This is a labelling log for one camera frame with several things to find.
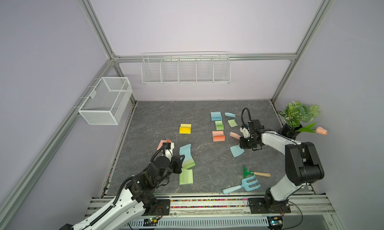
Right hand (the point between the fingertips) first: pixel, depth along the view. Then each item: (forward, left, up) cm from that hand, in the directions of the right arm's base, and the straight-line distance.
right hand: (240, 143), depth 95 cm
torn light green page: (+18, +2, -2) cm, 18 cm away
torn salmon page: (+6, +3, 0) cm, 7 cm away
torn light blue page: (-4, +3, -1) cm, 5 cm away
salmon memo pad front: (+5, +14, +1) cm, 15 cm away
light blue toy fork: (-24, +2, -1) cm, 24 cm away
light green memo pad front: (-21, +34, 0) cm, 40 cm away
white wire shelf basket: (+43, +39, +28) cm, 64 cm away
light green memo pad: (-15, +33, +4) cm, 36 cm away
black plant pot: (+2, -25, +12) cm, 27 cm away
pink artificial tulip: (-7, -31, +26) cm, 41 cm away
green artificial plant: (+4, -24, +25) cm, 35 cm away
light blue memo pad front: (-11, +34, +14) cm, 38 cm away
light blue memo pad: (+23, +14, 0) cm, 27 cm away
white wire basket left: (+14, +80, +25) cm, 85 cm away
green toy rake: (-18, -1, -1) cm, 18 cm away
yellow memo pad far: (+13, +37, -2) cm, 39 cm away
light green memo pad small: (+14, +12, +1) cm, 19 cm away
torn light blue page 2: (+25, +3, -1) cm, 26 cm away
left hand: (-15, +35, +14) cm, 40 cm away
